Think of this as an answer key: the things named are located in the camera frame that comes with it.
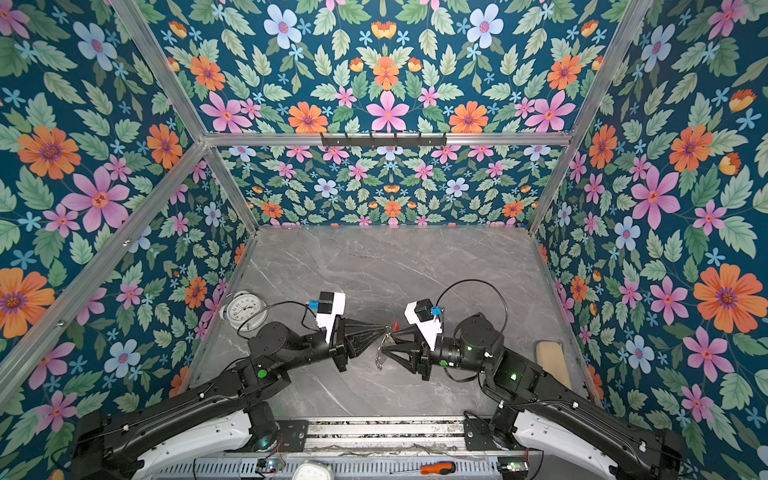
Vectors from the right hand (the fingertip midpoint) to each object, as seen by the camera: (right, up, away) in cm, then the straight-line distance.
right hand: (387, 343), depth 58 cm
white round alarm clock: (-49, +1, +35) cm, 60 cm away
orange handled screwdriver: (+12, -32, +10) cm, 35 cm away
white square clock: (-17, -31, +8) cm, 37 cm away
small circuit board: (-29, -33, +12) cm, 45 cm away
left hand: (0, +4, -5) cm, 6 cm away
